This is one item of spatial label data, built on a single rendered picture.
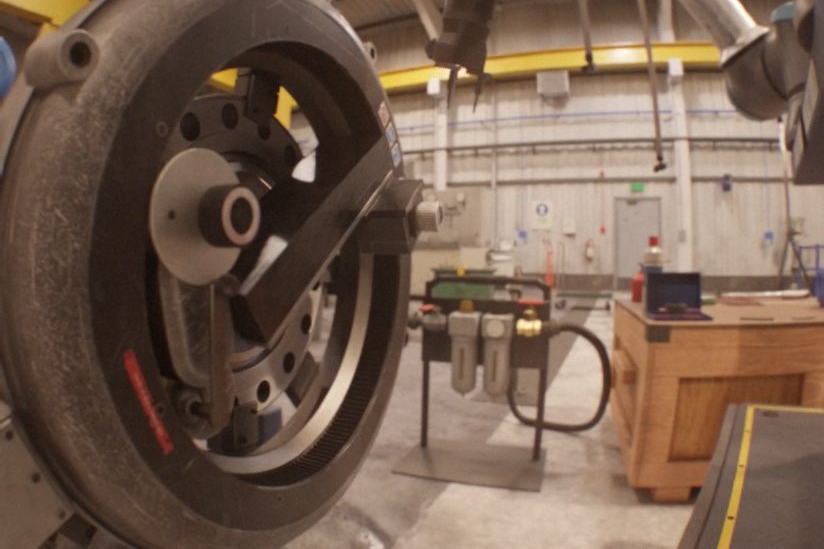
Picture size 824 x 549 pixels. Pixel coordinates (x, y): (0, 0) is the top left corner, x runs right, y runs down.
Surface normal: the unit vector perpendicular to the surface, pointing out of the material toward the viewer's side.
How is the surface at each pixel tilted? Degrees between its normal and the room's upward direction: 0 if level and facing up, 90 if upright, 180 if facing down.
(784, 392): 90
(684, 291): 79
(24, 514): 90
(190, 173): 90
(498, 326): 90
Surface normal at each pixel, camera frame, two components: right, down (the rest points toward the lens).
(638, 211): -0.43, -0.05
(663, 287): -0.32, -0.23
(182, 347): 0.44, 0.11
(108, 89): 0.83, -0.11
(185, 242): 0.95, 0.01
